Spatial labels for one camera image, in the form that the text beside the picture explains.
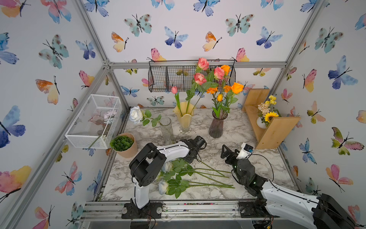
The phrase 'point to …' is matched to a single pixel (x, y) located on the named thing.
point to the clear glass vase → (166, 126)
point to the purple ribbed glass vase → (216, 127)
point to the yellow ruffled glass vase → (185, 110)
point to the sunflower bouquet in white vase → (267, 112)
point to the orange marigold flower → (212, 90)
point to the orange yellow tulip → (218, 111)
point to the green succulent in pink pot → (125, 145)
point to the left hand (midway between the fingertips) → (198, 153)
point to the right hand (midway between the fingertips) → (229, 146)
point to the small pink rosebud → (174, 90)
